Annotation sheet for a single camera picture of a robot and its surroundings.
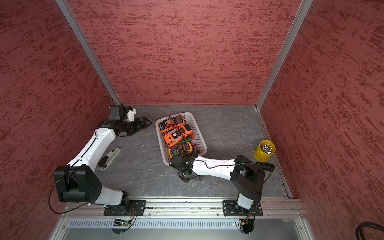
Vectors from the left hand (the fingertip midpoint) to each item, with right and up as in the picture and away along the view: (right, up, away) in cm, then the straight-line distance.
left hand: (145, 128), depth 84 cm
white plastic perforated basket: (+31, -7, +10) cm, 33 cm away
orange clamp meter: (+14, +3, +10) cm, 17 cm away
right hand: (+26, -28, -2) cm, 38 cm away
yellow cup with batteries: (+67, -12, -7) cm, 68 cm away
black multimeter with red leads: (+25, -28, -3) cm, 38 cm away
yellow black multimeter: (+26, -12, +3) cm, 29 cm away
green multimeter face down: (+24, -7, +5) cm, 26 cm away
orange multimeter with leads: (+23, -1, +3) cm, 23 cm away
